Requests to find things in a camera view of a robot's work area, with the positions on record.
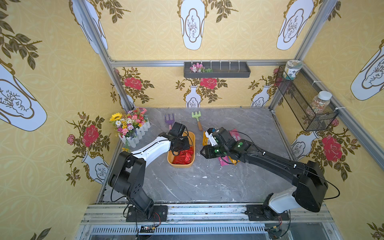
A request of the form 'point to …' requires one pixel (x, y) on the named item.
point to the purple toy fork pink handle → (169, 121)
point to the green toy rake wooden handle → (197, 116)
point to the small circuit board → (147, 229)
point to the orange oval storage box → (184, 159)
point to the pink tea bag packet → (236, 135)
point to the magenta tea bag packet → (223, 162)
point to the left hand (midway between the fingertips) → (182, 144)
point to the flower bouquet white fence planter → (131, 126)
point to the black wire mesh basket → (300, 92)
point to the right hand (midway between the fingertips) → (205, 148)
